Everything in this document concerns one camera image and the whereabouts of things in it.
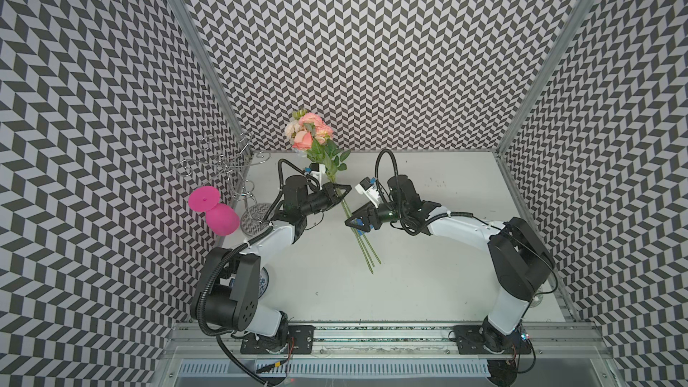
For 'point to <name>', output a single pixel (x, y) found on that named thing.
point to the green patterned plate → (537, 299)
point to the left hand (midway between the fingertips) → (352, 189)
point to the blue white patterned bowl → (263, 281)
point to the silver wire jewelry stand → (231, 154)
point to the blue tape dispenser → (359, 221)
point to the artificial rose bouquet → (311, 135)
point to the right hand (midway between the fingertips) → (351, 222)
